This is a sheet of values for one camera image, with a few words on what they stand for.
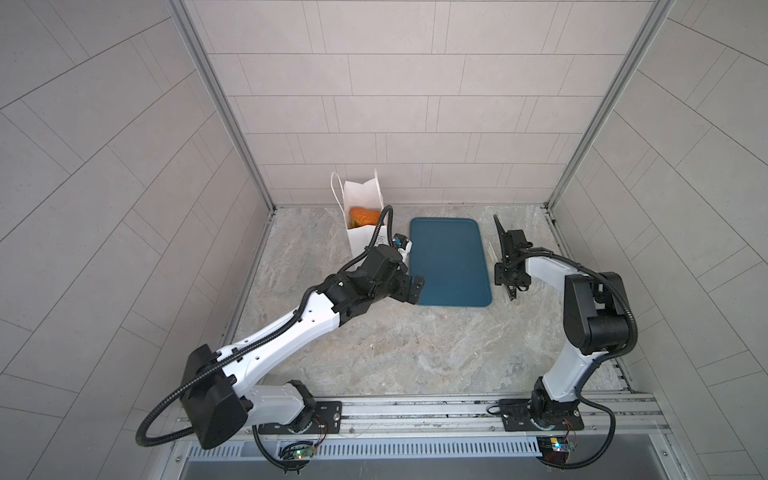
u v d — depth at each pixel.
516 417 0.71
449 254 1.02
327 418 0.71
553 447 0.68
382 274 0.55
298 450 0.65
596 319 0.48
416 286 0.65
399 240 0.64
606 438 0.65
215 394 0.37
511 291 0.88
